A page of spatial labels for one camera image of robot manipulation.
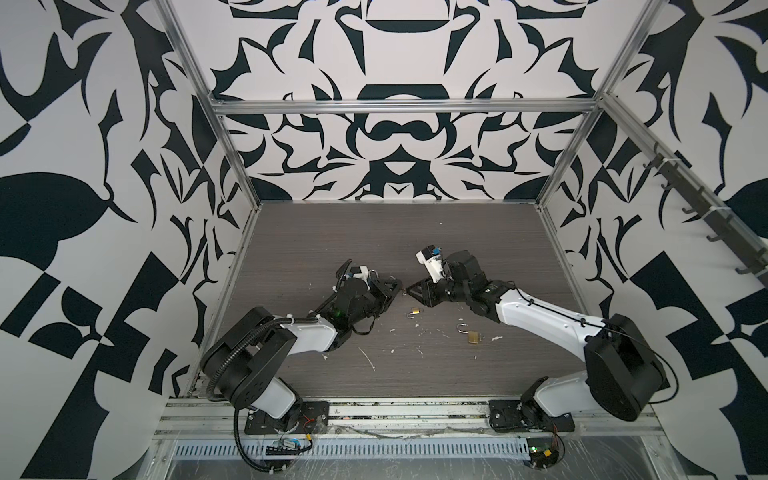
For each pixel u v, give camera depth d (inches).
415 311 36.0
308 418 28.8
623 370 16.7
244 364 17.4
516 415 29.2
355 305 27.4
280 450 28.7
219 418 29.6
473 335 34.2
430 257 29.6
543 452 28.1
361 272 32.8
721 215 22.7
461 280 26.4
